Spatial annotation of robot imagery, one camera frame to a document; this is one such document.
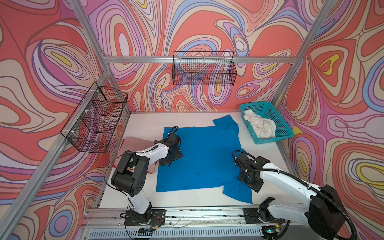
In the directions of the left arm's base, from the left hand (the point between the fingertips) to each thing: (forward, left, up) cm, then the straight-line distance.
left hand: (176, 157), depth 95 cm
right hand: (-20, -41, +3) cm, 46 cm away
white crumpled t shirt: (+20, -62, +4) cm, 65 cm away
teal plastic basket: (+39, -68, +5) cm, 79 cm away
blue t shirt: (-4, -20, +2) cm, 21 cm away
